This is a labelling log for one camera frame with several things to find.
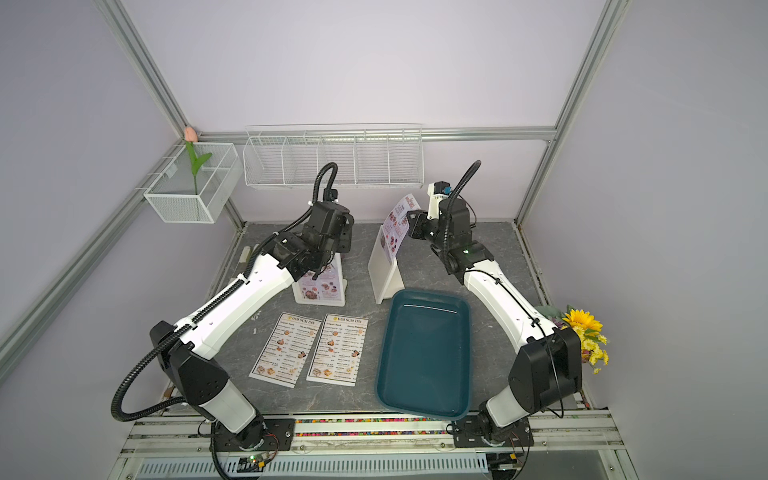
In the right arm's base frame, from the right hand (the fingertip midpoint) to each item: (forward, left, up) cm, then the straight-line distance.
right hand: (407, 211), depth 79 cm
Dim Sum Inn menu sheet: (-25, +36, -33) cm, 55 cm away
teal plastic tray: (-26, -5, -33) cm, 43 cm away
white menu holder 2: (-9, +6, -18) cm, 21 cm away
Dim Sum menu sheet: (-25, +20, -33) cm, 46 cm away
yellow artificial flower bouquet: (-30, -40, -8) cm, 50 cm away
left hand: (-5, +18, -1) cm, 19 cm away
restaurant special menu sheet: (-8, +25, -24) cm, 35 cm away
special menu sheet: (+1, +3, -7) cm, 7 cm away
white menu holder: (-10, +22, -31) cm, 39 cm away
